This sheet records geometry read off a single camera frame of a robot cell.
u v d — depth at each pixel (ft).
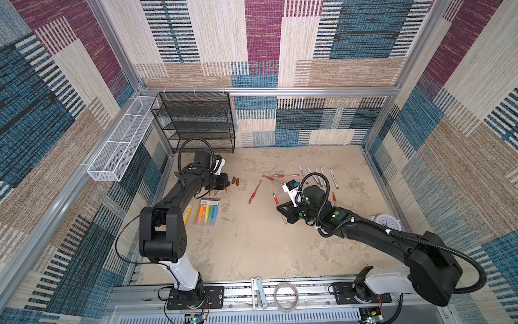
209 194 2.61
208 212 3.08
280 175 3.59
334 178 3.49
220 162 2.85
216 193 3.35
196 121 3.55
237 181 3.50
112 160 3.05
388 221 2.93
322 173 3.55
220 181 2.70
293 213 2.34
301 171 3.63
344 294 2.39
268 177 3.54
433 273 1.33
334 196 3.27
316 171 3.58
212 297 2.39
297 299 2.39
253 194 3.34
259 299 2.34
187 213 3.08
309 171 3.59
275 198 2.66
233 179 3.53
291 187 2.36
